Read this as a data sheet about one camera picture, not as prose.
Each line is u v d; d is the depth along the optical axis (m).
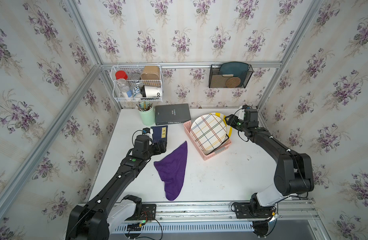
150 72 0.88
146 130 0.73
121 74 0.92
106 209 0.41
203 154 0.86
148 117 1.04
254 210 0.66
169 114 1.15
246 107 0.80
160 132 1.04
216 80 0.96
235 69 0.93
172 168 0.87
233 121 0.80
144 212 0.72
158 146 0.72
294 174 0.45
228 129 0.93
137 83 0.93
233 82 0.98
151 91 0.93
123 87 0.91
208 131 0.98
